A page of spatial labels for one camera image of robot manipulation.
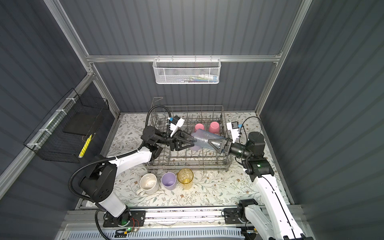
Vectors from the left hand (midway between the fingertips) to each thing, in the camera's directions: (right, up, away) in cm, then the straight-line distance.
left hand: (195, 143), depth 65 cm
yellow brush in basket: (-51, -2, +4) cm, 51 cm away
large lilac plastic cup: (0, -2, -1) cm, 2 cm away
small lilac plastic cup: (-15, -23, +18) cm, 33 cm away
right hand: (+8, 0, +2) cm, 9 cm away
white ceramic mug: (-27, -26, +19) cm, 42 cm away
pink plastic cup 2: (+12, +7, +29) cm, 32 cm away
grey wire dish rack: (+4, -14, +27) cm, 31 cm away
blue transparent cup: (+3, +3, +1) cm, 4 cm away
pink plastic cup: (+3, +8, +29) cm, 30 cm away
